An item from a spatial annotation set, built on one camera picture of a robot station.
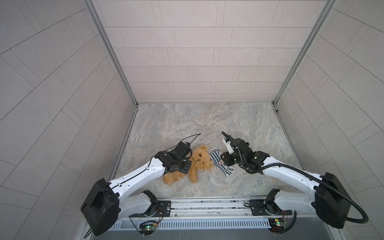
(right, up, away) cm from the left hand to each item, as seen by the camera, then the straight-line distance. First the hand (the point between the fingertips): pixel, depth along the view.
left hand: (190, 164), depth 81 cm
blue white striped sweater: (+15, +3, +6) cm, 16 cm away
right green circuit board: (+41, -23, -13) cm, 49 cm away
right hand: (+17, +4, +1) cm, 17 cm away
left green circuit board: (-18, -22, -16) cm, 33 cm away
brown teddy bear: (+6, +4, -3) cm, 7 cm away
